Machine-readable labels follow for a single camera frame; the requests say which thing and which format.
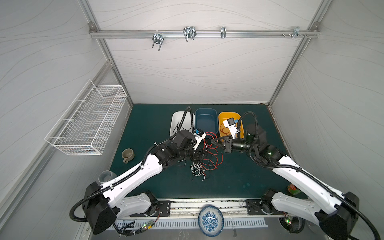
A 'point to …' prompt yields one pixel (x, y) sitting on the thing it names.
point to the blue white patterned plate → (211, 221)
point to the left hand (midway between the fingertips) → (206, 150)
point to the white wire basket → (84, 129)
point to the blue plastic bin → (207, 119)
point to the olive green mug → (128, 154)
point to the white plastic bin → (186, 123)
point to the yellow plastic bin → (241, 131)
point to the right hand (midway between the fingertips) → (214, 137)
